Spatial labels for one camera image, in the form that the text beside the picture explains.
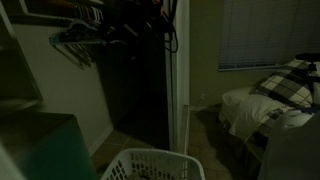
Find white closet door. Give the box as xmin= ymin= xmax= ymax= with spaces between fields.
xmin=165 ymin=0 xmax=191 ymax=153

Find grey fabric covered object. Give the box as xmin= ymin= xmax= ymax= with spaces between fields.
xmin=258 ymin=112 xmax=320 ymax=180

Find white narrow leaning board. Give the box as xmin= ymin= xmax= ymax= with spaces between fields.
xmin=179 ymin=104 xmax=190 ymax=156

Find white plastic laundry basket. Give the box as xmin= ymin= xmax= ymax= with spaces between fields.
xmin=100 ymin=148 xmax=206 ymax=180

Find grey crumpled clothes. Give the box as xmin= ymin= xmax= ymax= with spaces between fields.
xmin=125 ymin=170 xmax=174 ymax=180

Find dark plastic hanger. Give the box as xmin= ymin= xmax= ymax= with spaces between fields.
xmin=54 ymin=19 xmax=116 ymax=70

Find white bed with sheet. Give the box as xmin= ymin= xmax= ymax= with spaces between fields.
xmin=220 ymin=86 xmax=315 ymax=143

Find white window blinds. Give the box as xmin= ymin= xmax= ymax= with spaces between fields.
xmin=217 ymin=0 xmax=320 ymax=73

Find plaid pillow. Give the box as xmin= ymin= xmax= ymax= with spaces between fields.
xmin=249 ymin=59 xmax=320 ymax=109

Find green storage box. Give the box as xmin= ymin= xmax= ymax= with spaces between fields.
xmin=0 ymin=111 xmax=98 ymax=180

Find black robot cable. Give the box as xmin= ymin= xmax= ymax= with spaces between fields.
xmin=162 ymin=0 xmax=179 ymax=54

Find wire clothes hangers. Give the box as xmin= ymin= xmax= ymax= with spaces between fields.
xmin=49 ymin=31 xmax=108 ymax=48

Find black camera on stand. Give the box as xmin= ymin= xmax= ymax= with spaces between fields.
xmin=294 ymin=52 xmax=320 ymax=85

